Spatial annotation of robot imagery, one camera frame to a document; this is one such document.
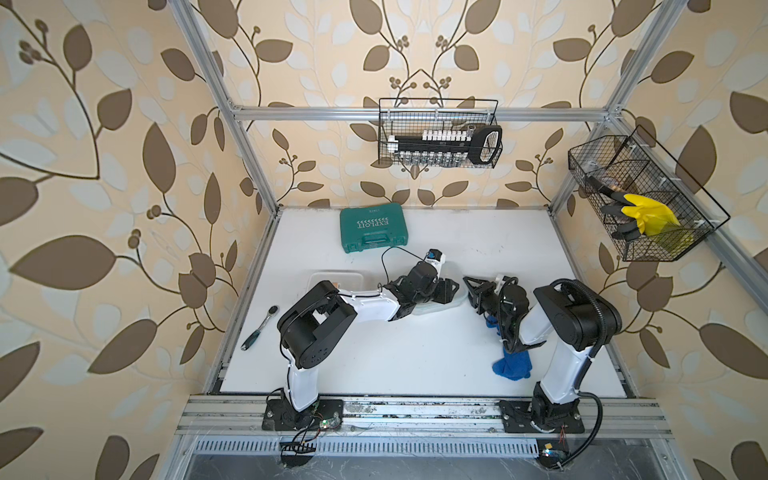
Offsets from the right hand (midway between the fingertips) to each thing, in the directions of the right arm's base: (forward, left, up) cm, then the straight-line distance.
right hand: (462, 280), depth 94 cm
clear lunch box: (-8, +10, -1) cm, 13 cm away
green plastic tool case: (+24, +29, +1) cm, 38 cm away
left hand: (-3, +5, +5) cm, 7 cm away
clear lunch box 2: (+3, +39, -2) cm, 39 cm away
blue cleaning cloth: (-26, -10, -2) cm, 28 cm away
